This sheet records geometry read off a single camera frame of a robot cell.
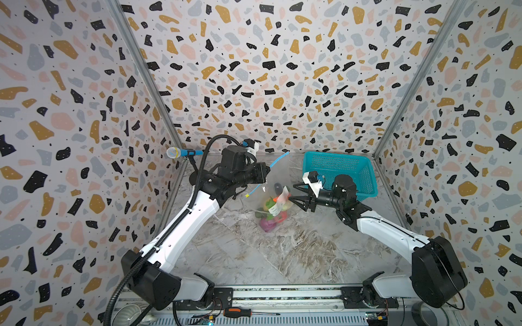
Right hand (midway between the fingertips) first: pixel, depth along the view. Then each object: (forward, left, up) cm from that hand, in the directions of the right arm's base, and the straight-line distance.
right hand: (290, 189), depth 75 cm
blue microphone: (+19, +50, 0) cm, 53 cm away
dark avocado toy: (+6, +5, -9) cm, 12 cm away
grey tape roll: (-37, -44, -24) cm, 62 cm away
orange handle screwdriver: (-36, +16, -23) cm, 46 cm away
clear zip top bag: (-1, +8, -7) cm, 11 cm away
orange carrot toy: (0, +6, -6) cm, 9 cm away
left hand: (+4, +7, +9) cm, 12 cm away
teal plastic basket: (+33, -24, -23) cm, 47 cm away
